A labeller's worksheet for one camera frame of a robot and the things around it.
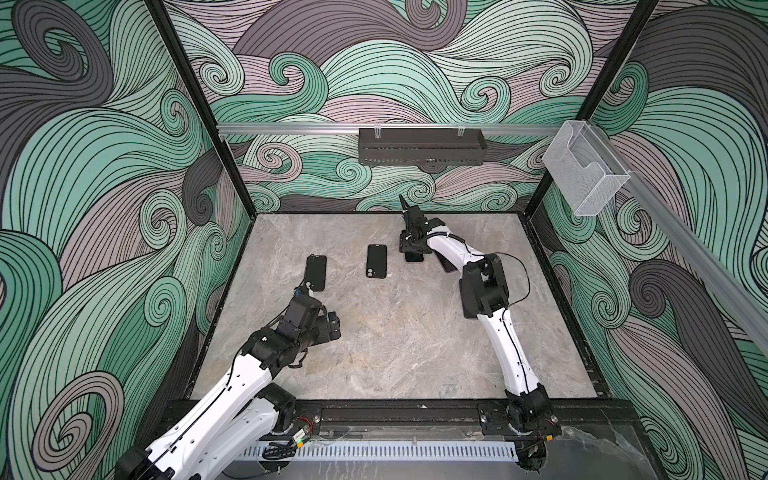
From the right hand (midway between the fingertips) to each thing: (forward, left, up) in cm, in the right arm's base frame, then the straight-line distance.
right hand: (412, 244), depth 109 cm
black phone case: (-11, +35, -1) cm, 36 cm away
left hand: (-35, +26, +10) cm, 45 cm away
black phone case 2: (-9, +13, -1) cm, 16 cm away
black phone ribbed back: (-4, -1, -1) cm, 5 cm away
